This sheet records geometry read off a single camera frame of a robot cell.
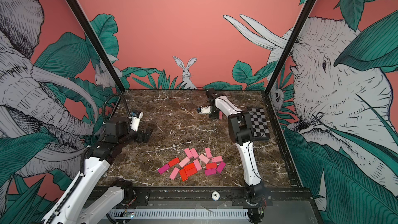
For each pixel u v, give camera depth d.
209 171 0.82
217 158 0.86
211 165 0.84
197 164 0.84
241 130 0.62
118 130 0.57
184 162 0.84
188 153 0.88
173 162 0.86
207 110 0.95
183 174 0.80
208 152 0.88
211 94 0.89
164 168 0.83
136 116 0.66
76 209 0.41
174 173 0.81
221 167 0.84
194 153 0.88
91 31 0.88
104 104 1.01
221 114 1.02
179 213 0.70
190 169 0.82
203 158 0.86
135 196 0.73
